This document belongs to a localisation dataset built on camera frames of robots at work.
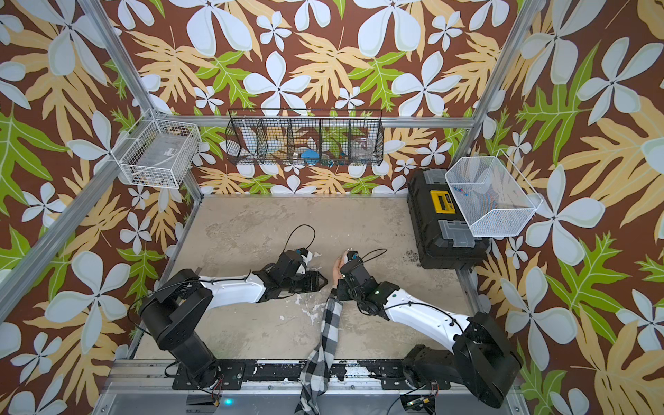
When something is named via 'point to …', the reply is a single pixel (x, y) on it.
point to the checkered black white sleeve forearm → (316, 372)
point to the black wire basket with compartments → (315, 137)
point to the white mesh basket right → (494, 198)
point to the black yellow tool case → (443, 233)
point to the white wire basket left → (156, 153)
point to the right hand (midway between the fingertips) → (337, 283)
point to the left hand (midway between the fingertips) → (326, 279)
